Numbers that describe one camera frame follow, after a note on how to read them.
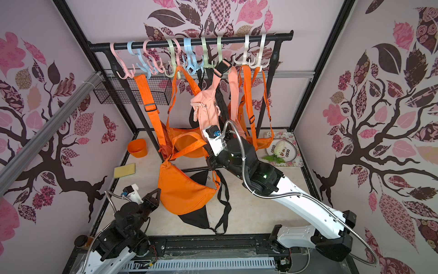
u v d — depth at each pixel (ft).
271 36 1.81
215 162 1.71
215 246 2.47
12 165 1.67
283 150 3.50
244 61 2.09
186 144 1.99
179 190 2.44
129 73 1.87
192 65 2.01
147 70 1.98
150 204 2.14
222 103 2.33
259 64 2.09
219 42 1.75
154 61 2.80
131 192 2.14
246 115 2.34
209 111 2.12
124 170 3.22
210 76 2.03
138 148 3.59
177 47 1.70
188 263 2.32
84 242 2.19
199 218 2.68
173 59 1.87
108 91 3.11
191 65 2.01
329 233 1.24
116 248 1.73
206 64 2.05
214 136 1.53
